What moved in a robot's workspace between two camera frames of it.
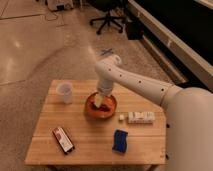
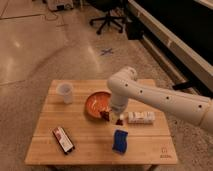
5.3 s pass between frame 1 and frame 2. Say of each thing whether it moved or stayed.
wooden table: stayed
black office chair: stayed
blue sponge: stayed
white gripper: moved
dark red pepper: moved
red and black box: stayed
